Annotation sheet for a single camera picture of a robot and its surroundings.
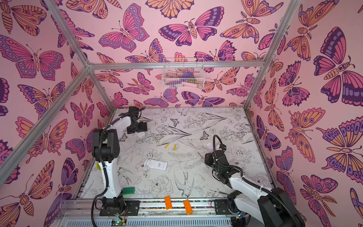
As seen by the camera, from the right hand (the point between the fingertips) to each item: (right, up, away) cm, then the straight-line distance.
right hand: (206, 153), depth 88 cm
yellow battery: (-26, +3, +10) cm, 28 cm away
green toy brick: (-45, -19, -9) cm, 49 cm away
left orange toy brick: (-22, -23, -13) cm, 35 cm away
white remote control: (-32, -7, +1) cm, 33 cm away
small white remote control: (-46, +11, +15) cm, 49 cm away
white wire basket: (-13, +53, +8) cm, 55 cm away
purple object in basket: (-12, +51, +7) cm, 53 cm away
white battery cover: (+4, +3, +10) cm, 11 cm away
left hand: (-45, +15, +16) cm, 51 cm away
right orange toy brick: (-12, -24, -15) cm, 31 cm away
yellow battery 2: (-20, +2, +9) cm, 23 cm away
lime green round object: (-66, -7, -2) cm, 67 cm away
